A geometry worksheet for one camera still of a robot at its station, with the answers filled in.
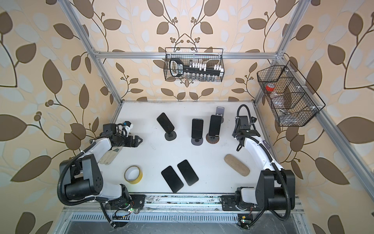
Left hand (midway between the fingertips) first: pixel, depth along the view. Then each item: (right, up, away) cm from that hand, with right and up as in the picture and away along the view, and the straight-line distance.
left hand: (131, 138), depth 91 cm
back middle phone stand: (+41, -3, +6) cm, 42 cm away
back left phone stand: (+24, 0, +10) cm, 26 cm away
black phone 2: (+28, -23, -8) cm, 37 cm away
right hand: (+70, +2, -5) cm, 71 cm away
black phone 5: (+53, +8, 0) cm, 53 cm away
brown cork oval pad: (+65, -15, -6) cm, 67 cm away
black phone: (+37, -20, -6) cm, 42 cm away
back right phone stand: (+52, -2, +8) cm, 53 cm away
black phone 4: (+42, +6, -1) cm, 42 cm away
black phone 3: (+22, +10, +1) cm, 24 cm away
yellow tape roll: (+9, -21, -11) cm, 25 cm away
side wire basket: (+93, +22, -13) cm, 96 cm away
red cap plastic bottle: (+87, +31, -2) cm, 92 cm away
